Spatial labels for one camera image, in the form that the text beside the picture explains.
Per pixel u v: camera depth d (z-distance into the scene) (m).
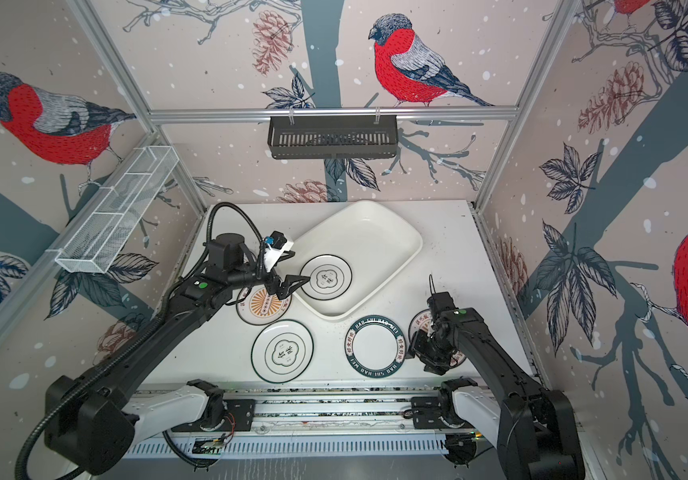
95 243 0.72
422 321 0.90
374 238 1.07
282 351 0.84
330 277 0.98
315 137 1.07
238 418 0.73
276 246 0.64
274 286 0.67
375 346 0.86
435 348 0.69
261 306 0.92
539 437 0.40
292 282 0.67
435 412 0.73
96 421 0.38
